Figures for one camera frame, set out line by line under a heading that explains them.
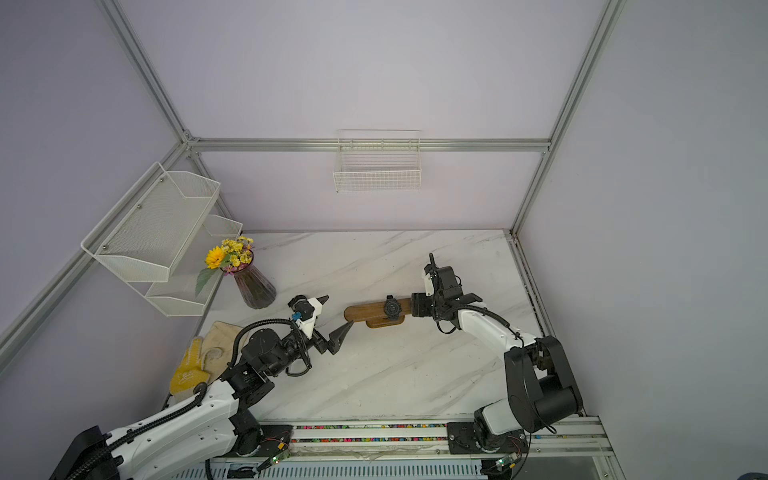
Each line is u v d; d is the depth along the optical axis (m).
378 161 0.95
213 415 0.52
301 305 0.60
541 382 0.44
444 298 0.70
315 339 0.65
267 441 0.73
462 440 0.73
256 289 0.93
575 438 0.75
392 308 0.88
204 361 0.86
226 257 0.80
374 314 0.88
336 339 0.66
